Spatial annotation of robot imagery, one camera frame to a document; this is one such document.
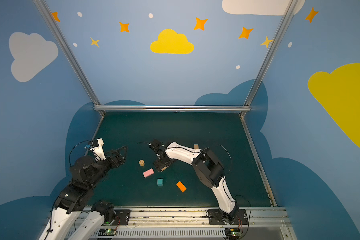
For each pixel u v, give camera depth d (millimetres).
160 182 854
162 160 796
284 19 734
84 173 481
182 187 840
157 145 748
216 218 738
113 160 593
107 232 706
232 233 712
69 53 845
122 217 749
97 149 593
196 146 997
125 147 662
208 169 521
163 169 829
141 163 908
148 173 886
